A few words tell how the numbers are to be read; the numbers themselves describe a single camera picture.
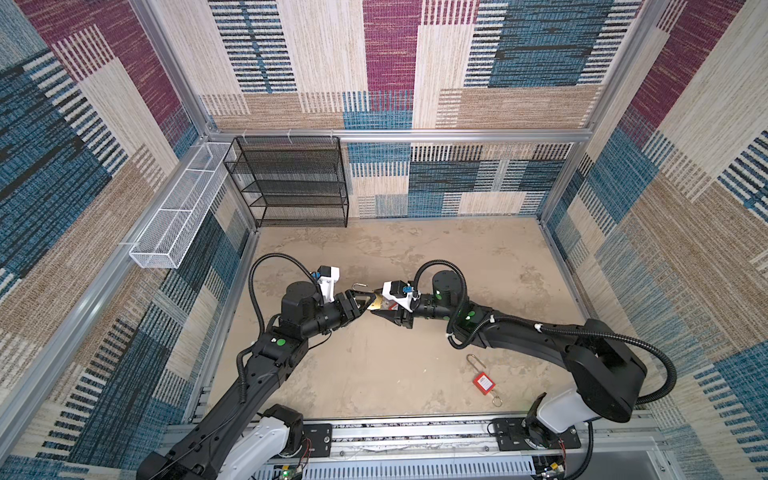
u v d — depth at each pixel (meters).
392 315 0.68
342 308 0.65
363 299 0.73
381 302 0.73
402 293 0.63
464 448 0.73
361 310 0.67
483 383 0.81
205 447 0.41
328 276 0.70
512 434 0.73
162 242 0.88
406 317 0.67
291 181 1.10
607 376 0.44
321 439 0.73
